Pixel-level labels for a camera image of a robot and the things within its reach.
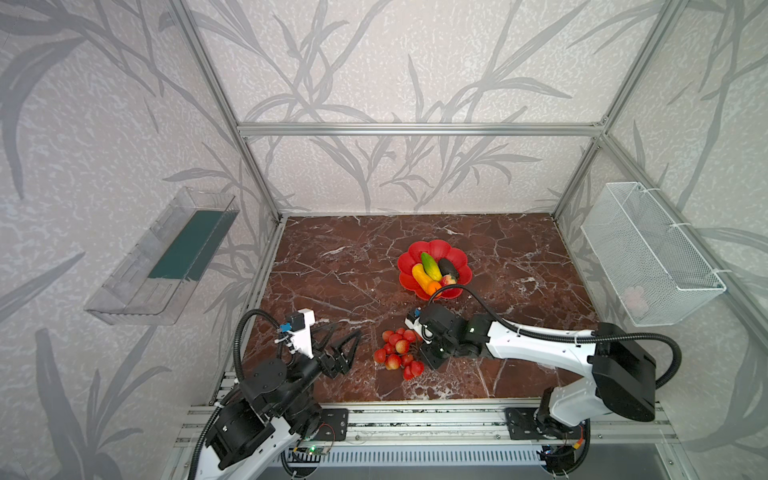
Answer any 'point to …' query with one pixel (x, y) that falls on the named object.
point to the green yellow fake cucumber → (430, 266)
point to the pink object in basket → (634, 300)
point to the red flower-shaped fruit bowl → (438, 249)
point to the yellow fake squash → (424, 280)
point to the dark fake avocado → (446, 268)
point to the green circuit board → (315, 450)
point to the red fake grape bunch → (399, 352)
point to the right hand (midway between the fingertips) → (418, 345)
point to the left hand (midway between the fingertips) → (354, 324)
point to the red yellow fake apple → (448, 279)
